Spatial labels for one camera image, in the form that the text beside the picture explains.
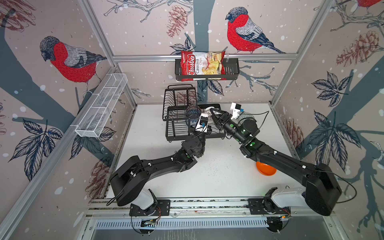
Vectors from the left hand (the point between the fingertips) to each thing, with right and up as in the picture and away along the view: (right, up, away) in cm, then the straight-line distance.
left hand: (202, 114), depth 71 cm
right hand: (+2, 0, -3) cm, 4 cm away
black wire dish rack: (-10, -4, +28) cm, 30 cm away
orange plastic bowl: (+37, -32, +13) cm, 50 cm away
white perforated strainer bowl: (+3, 0, -3) cm, 5 cm away
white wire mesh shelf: (-53, -2, +2) cm, 54 cm away
